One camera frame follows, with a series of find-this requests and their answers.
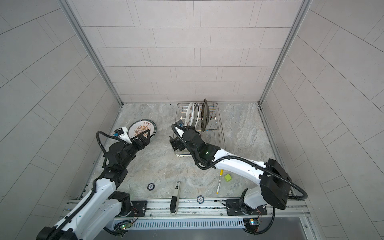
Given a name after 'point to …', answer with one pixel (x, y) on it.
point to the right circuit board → (251, 224)
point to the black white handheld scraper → (173, 208)
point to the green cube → (227, 177)
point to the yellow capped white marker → (221, 174)
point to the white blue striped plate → (196, 111)
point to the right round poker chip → (200, 199)
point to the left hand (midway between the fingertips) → (149, 131)
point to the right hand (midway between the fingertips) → (176, 133)
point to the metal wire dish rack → (214, 134)
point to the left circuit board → (121, 227)
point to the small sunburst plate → (141, 126)
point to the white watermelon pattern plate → (189, 115)
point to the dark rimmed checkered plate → (205, 115)
